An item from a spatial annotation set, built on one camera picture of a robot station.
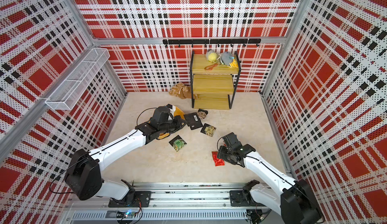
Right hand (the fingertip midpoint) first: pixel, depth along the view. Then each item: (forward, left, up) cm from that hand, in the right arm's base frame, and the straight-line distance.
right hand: (223, 155), depth 84 cm
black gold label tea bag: (+19, +8, -4) cm, 21 cm away
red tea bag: (-3, +3, -3) cm, 5 cm away
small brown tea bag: (+32, +12, -4) cm, 35 cm away
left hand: (+14, +19, +14) cm, 27 cm away
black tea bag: (+16, +17, +11) cm, 26 cm away
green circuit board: (-27, +51, -5) cm, 58 cm away
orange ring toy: (+42, +7, +29) cm, 51 cm away
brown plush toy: (+48, +29, +4) cm, 56 cm away
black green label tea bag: (+9, +28, -4) cm, 29 cm away
